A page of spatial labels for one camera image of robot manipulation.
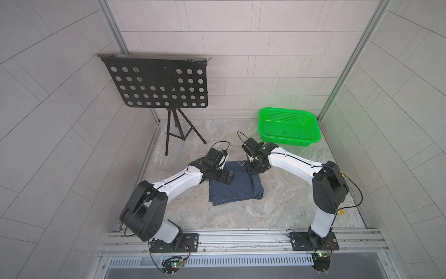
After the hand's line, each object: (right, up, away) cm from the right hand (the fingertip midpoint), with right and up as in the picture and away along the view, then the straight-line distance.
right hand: (250, 171), depth 88 cm
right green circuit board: (+25, -29, -22) cm, 44 cm away
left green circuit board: (-32, -30, -23) cm, 50 cm away
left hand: (-11, -1, 0) cm, 11 cm away
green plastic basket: (+28, +24, +25) cm, 45 cm away
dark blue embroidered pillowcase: (-4, -7, 0) cm, 8 cm away
